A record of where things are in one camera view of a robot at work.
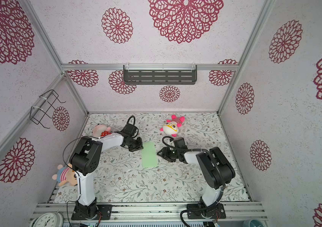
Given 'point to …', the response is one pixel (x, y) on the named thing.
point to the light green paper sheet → (149, 154)
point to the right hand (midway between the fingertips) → (159, 153)
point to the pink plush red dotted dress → (100, 130)
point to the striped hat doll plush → (66, 175)
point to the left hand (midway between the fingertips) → (143, 149)
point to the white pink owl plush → (171, 127)
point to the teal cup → (253, 222)
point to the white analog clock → (47, 219)
